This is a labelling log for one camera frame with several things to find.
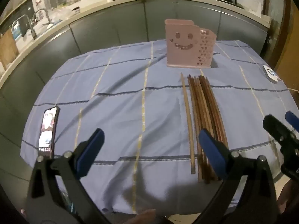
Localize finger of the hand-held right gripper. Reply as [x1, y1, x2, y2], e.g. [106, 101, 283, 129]
[263, 114, 297, 145]
[285, 111, 299, 133]

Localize tall steel faucet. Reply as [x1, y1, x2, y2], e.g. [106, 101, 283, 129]
[12, 14, 38, 40]

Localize wooden cutting board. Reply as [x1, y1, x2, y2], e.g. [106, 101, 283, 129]
[0, 29, 19, 69]

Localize small white round-dial device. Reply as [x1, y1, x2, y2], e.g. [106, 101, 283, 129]
[262, 65, 283, 84]

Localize grey kitchen cabinets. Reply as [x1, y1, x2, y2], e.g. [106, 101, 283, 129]
[0, 0, 269, 192]

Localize curved steel faucet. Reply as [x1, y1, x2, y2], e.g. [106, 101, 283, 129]
[31, 8, 50, 24]

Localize pale kitchen countertop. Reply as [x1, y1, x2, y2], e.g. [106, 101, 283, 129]
[0, 0, 272, 87]

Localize black smartphone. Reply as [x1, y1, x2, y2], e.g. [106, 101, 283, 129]
[38, 106, 60, 159]

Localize blue checked tablecloth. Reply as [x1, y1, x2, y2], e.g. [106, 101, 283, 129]
[20, 40, 299, 215]

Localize bundle of wooden chopsticks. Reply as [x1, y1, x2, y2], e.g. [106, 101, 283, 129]
[180, 72, 229, 184]

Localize blue label detergent bottle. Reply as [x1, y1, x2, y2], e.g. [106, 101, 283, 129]
[12, 21, 27, 39]

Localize pink smiley utensil holder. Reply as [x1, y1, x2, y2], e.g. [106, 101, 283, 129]
[165, 20, 216, 69]

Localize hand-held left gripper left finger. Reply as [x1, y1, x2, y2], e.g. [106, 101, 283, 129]
[24, 128, 110, 224]

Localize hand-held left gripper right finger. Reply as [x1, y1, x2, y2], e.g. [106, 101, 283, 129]
[194, 129, 279, 224]

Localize person's right forearm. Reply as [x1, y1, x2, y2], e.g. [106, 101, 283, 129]
[278, 182, 299, 215]

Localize clear plastic bags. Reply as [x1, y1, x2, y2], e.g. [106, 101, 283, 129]
[50, 5, 81, 20]

